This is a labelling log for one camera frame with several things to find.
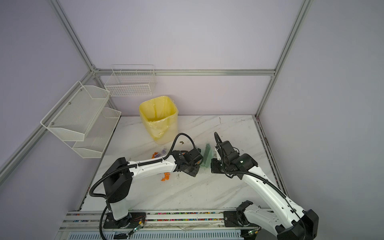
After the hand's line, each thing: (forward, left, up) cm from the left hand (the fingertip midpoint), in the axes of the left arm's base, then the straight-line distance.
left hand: (193, 170), depth 84 cm
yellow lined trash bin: (+40, +24, +3) cm, 47 cm away
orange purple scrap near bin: (+13, +24, -5) cm, 28 cm away
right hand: (-2, -9, +10) cm, 14 cm away
